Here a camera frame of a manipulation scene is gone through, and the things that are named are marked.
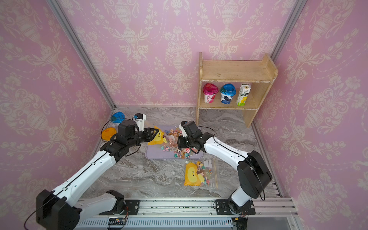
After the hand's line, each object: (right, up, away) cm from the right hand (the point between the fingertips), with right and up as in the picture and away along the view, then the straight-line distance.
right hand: (178, 142), depth 84 cm
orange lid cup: (-48, +4, +10) cm, 49 cm away
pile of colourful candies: (+3, -8, +7) cm, 12 cm away
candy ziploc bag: (-5, +3, +3) cm, 7 cm away
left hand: (-11, +7, -7) cm, 14 cm away
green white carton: (+39, +31, -1) cm, 50 cm away
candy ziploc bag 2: (+15, -18, 0) cm, 24 cm away
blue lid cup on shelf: (+30, +31, +3) cm, 43 cm away
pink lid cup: (+19, +31, +3) cm, 37 cm away
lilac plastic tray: (-17, -8, +11) cm, 21 cm away
